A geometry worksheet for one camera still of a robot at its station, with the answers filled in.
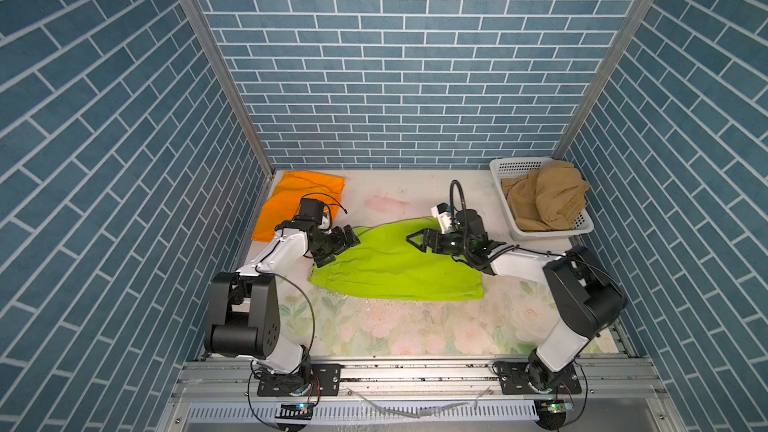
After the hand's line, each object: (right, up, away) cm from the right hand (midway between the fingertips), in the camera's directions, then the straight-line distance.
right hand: (414, 236), depth 88 cm
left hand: (-20, -3, +1) cm, 20 cm away
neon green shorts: (-9, -10, +5) cm, 15 cm away
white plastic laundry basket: (+36, +23, +24) cm, 49 cm away
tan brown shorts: (+45, +11, +9) cm, 47 cm away
